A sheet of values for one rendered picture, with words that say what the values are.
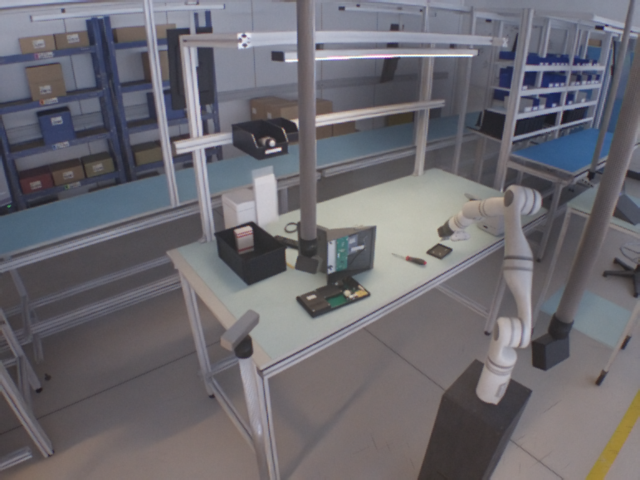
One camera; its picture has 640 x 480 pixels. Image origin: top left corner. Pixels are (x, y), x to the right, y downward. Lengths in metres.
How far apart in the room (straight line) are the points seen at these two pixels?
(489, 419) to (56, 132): 4.43
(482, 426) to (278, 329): 0.77
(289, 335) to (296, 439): 1.03
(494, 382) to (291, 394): 1.42
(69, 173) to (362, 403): 3.76
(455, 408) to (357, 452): 0.94
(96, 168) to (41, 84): 1.03
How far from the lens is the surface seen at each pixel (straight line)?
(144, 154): 4.95
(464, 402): 1.49
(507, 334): 1.31
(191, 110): 1.82
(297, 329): 1.45
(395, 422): 2.45
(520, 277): 1.32
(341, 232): 1.61
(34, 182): 4.82
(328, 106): 5.35
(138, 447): 2.51
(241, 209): 1.89
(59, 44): 4.65
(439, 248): 1.98
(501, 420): 1.49
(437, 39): 2.08
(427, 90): 2.76
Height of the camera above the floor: 1.96
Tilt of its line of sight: 29 degrees down
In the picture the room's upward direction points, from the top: straight up
